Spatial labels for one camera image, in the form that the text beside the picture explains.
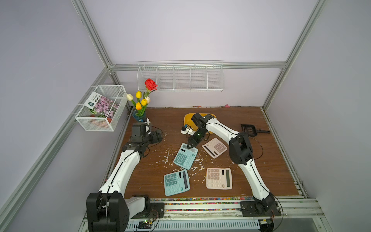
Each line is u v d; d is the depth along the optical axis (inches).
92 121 29.1
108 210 15.3
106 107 29.7
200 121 30.1
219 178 32.5
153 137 29.2
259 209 26.3
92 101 28.4
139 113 34.9
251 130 41.7
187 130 34.9
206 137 32.7
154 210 29.0
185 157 36.0
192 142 33.5
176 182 31.9
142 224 28.1
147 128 26.3
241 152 24.0
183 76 39.1
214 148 37.3
